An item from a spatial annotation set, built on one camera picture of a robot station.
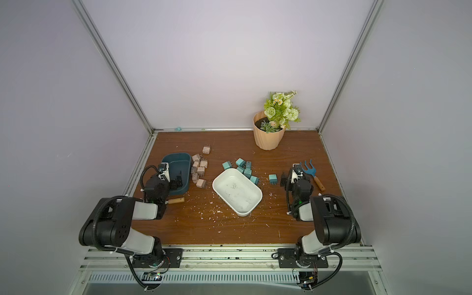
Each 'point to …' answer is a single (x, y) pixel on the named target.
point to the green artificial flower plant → (280, 111)
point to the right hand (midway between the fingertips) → (294, 170)
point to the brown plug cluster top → (196, 157)
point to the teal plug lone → (273, 179)
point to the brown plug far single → (206, 149)
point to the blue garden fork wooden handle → (311, 170)
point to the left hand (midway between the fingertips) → (173, 170)
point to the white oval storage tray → (238, 192)
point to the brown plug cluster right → (204, 163)
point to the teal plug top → (241, 162)
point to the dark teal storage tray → (179, 161)
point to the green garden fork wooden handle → (176, 200)
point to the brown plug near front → (201, 184)
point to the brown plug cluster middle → (200, 171)
